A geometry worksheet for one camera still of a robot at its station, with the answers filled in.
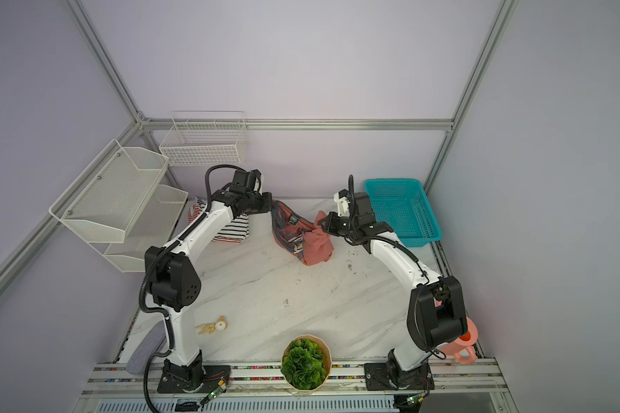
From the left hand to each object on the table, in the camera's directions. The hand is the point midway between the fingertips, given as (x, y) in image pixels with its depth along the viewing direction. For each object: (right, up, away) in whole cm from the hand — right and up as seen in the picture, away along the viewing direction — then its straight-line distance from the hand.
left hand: (270, 206), depth 93 cm
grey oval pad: (-35, -44, -15) cm, 58 cm away
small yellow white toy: (-17, -40, -11) cm, 45 cm away
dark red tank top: (+13, -12, -1) cm, 18 cm away
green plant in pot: (+14, -43, -26) cm, 52 cm away
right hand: (+16, -7, -10) cm, 20 cm away
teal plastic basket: (+59, +2, +27) cm, 65 cm away
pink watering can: (+57, -40, -23) cm, 74 cm away
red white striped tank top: (-34, -2, +14) cm, 37 cm away
